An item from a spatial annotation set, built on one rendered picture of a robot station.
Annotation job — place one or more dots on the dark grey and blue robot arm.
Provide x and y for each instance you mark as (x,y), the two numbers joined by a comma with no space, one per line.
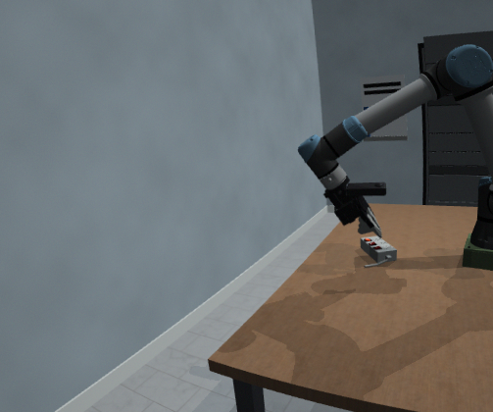
(467,70)

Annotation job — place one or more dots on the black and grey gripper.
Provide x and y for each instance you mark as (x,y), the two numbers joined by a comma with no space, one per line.
(349,208)

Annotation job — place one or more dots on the white power strip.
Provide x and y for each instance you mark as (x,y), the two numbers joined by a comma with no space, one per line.
(379,250)

